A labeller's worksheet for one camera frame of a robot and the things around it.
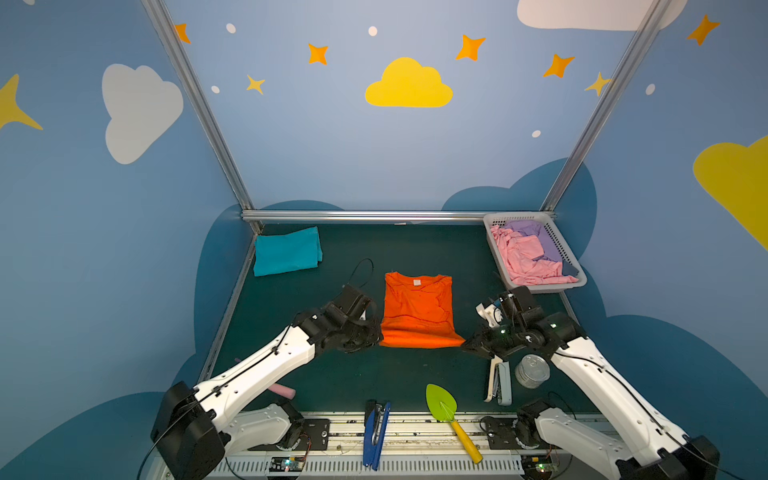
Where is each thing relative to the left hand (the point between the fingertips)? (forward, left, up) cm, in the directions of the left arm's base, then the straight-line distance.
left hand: (389, 339), depth 76 cm
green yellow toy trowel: (-13, -15, -13) cm, 24 cm away
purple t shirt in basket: (+49, -53, -7) cm, 73 cm away
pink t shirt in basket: (+37, -47, -8) cm, 60 cm away
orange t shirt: (+16, -10, -14) cm, 23 cm away
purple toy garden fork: (-9, +29, -14) cm, 33 cm away
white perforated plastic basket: (+29, -61, -5) cm, 68 cm away
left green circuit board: (-26, +24, -15) cm, 38 cm away
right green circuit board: (-25, -37, -15) cm, 47 cm away
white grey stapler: (-7, -31, -11) cm, 33 cm away
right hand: (-1, -19, +1) cm, 19 cm away
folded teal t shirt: (+40, +39, -13) cm, 57 cm away
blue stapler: (-16, +3, -14) cm, 22 cm away
